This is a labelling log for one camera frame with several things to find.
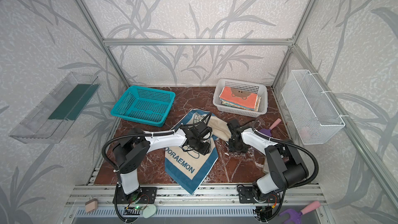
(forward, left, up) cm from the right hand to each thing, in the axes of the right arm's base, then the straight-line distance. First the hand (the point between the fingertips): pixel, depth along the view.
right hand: (234, 145), depth 90 cm
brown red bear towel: (+40, +2, +6) cm, 41 cm away
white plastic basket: (+22, +1, +7) cm, 23 cm away
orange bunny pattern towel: (+32, -12, +4) cm, 34 cm away
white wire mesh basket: (-3, -28, +34) cm, 44 cm away
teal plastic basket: (+29, +60, +1) cm, 66 cm away
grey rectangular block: (-14, -15, +3) cm, 20 cm away
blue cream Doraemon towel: (-14, +26, +1) cm, 30 cm away
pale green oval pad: (-32, +42, +2) cm, 53 cm away
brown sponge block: (-30, +69, +2) cm, 75 cm away
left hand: (-2, +15, +2) cm, 15 cm away
